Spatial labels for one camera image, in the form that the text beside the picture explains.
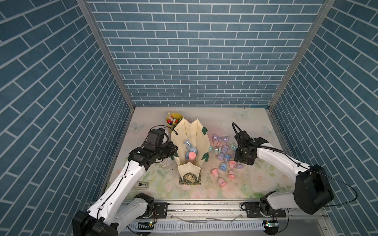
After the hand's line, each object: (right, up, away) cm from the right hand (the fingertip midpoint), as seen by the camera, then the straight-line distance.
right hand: (239, 160), depth 86 cm
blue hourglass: (-30, +7, +7) cm, 32 cm away
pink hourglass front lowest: (-11, -11, -6) cm, 17 cm away
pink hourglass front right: (-6, -8, -4) cm, 10 cm away
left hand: (-34, +9, -10) cm, 36 cm away
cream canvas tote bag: (-29, -4, -8) cm, 31 cm away
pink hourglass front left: (-14, -7, -1) cm, 16 cm away
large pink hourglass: (-28, +3, -3) cm, 28 cm away
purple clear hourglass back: (-11, +12, +14) cm, 22 cm away
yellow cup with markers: (-41, +25, +11) cm, 49 cm away
